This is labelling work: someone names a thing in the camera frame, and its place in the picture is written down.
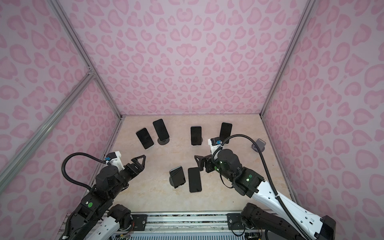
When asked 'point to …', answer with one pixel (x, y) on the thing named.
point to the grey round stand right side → (261, 145)
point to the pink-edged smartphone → (195, 183)
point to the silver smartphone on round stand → (161, 129)
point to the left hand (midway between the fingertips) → (141, 157)
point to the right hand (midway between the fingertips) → (202, 154)
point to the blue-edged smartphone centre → (196, 135)
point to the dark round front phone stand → (171, 182)
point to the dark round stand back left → (163, 142)
